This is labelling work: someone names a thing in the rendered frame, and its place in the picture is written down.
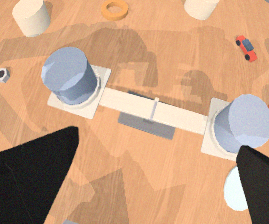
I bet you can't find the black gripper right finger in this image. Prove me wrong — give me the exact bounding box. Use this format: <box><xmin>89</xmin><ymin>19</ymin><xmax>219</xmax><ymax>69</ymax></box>
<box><xmin>235</xmin><ymin>145</ymin><xmax>269</xmax><ymax>224</ymax></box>

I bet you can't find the cream balance beam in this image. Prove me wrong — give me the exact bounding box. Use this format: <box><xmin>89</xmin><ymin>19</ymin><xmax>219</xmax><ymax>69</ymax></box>
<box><xmin>48</xmin><ymin>64</ymin><xmax>238</xmax><ymax>161</ymax></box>

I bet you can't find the white round dish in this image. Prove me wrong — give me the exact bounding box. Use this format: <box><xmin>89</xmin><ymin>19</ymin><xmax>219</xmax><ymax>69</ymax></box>
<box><xmin>223</xmin><ymin>167</ymin><xmax>248</xmax><ymax>210</ymax></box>

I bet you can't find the red toy car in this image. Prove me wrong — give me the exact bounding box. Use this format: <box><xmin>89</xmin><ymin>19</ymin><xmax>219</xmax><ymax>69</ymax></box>
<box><xmin>235</xmin><ymin>35</ymin><xmax>258</xmax><ymax>63</ymax></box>

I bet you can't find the cream cylinder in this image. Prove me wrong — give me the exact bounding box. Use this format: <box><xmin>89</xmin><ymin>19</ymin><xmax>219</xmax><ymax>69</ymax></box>
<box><xmin>183</xmin><ymin>0</ymin><xmax>219</xmax><ymax>20</ymax></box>
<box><xmin>12</xmin><ymin>0</ymin><xmax>50</xmax><ymax>37</ymax></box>

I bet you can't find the orange ring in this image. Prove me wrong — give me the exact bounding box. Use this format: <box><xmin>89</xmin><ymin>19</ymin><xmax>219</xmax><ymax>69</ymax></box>
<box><xmin>101</xmin><ymin>0</ymin><xmax>129</xmax><ymax>22</ymax></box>

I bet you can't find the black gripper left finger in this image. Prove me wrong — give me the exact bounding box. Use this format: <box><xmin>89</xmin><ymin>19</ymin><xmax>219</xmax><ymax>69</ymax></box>
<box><xmin>0</xmin><ymin>125</ymin><xmax>79</xmax><ymax>224</ymax></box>

